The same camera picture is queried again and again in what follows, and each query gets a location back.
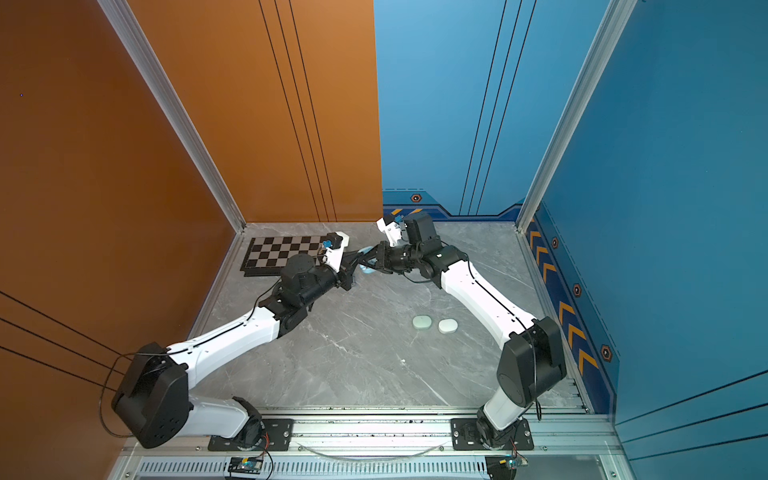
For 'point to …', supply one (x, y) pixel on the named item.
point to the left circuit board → (246, 465)
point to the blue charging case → (366, 270)
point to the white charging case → (446, 326)
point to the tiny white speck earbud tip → (403, 360)
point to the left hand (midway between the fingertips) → (362, 251)
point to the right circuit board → (504, 467)
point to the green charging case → (422, 321)
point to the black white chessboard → (267, 256)
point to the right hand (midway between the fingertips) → (359, 262)
